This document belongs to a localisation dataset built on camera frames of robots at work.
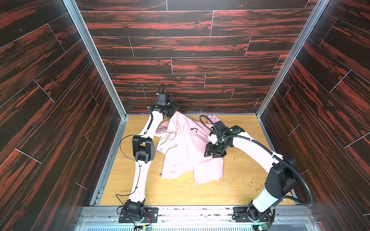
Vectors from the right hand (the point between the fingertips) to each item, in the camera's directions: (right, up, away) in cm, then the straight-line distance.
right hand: (210, 154), depth 83 cm
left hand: (-19, +31, +18) cm, 40 cm away
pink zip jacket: (-17, +3, +12) cm, 21 cm away
